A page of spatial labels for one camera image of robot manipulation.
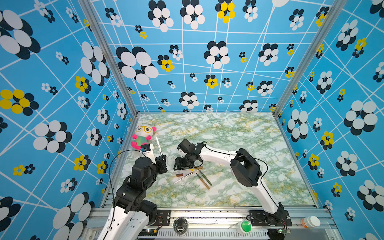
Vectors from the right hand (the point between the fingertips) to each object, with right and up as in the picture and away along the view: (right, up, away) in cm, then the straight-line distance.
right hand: (177, 169), depth 89 cm
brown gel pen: (+17, -7, -5) cm, 19 cm away
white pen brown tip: (+4, -4, -3) cm, 7 cm away
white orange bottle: (+63, -18, -22) cm, 69 cm away
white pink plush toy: (-24, +21, +11) cm, 34 cm away
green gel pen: (+16, -4, -1) cm, 16 cm away
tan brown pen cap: (+13, +4, -12) cm, 18 cm away
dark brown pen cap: (+2, -4, -1) cm, 4 cm away
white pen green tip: (-6, +16, -19) cm, 26 cm away
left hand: (-3, +12, -18) cm, 21 cm away
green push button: (+32, -17, -26) cm, 45 cm away
